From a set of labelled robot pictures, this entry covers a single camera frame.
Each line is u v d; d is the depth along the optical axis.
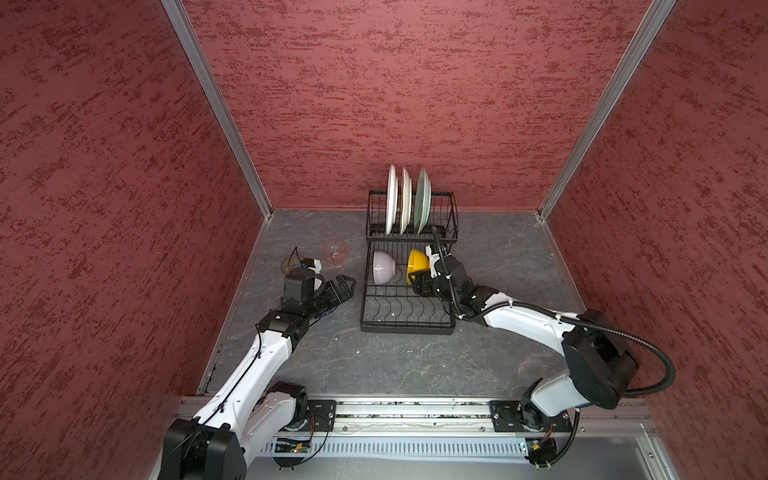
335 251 1.06
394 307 0.93
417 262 0.84
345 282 0.74
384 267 0.92
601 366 0.44
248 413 0.45
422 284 0.77
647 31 0.74
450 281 0.65
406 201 0.76
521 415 0.66
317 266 0.76
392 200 0.75
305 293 0.63
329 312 0.74
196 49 0.76
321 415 0.75
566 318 0.48
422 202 0.74
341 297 0.73
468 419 0.76
